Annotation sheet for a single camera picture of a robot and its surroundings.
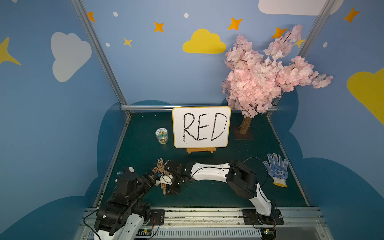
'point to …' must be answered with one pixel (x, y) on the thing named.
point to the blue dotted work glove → (277, 171)
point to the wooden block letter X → (160, 160)
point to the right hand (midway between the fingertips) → (169, 188)
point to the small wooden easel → (199, 149)
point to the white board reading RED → (201, 127)
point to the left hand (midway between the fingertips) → (152, 176)
